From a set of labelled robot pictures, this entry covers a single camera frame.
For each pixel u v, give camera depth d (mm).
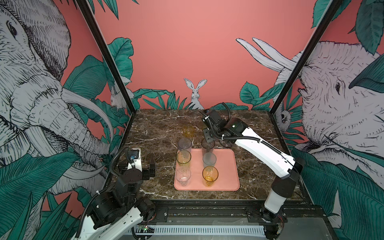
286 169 430
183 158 884
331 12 702
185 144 1012
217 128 536
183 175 850
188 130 1045
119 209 437
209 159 910
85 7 696
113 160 388
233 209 775
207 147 868
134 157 513
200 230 701
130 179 441
